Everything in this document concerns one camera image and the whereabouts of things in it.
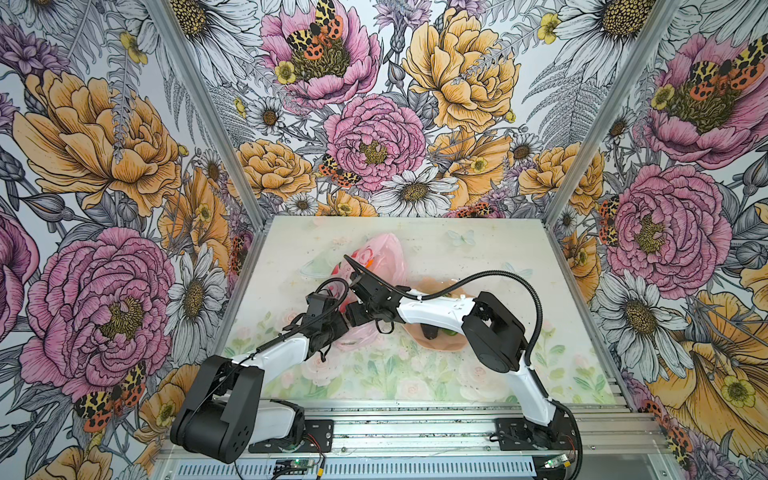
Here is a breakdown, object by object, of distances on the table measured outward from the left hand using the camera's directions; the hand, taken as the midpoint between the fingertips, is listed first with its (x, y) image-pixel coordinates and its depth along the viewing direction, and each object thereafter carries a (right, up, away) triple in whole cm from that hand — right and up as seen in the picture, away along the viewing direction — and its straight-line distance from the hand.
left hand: (341, 333), depth 91 cm
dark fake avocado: (+26, +1, -4) cm, 27 cm away
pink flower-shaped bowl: (+29, -2, -4) cm, 30 cm away
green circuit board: (-8, -25, -20) cm, 33 cm away
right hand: (+5, +4, +1) cm, 7 cm away
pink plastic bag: (+12, +23, +15) cm, 30 cm away
